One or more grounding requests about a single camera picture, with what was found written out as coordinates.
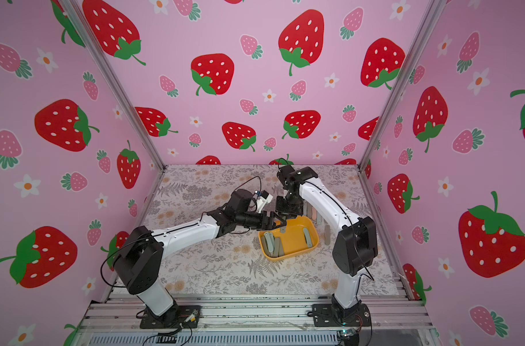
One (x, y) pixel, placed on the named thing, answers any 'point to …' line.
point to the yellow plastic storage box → (298, 236)
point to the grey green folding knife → (327, 234)
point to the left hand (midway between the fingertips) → (283, 224)
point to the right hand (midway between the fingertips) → (291, 215)
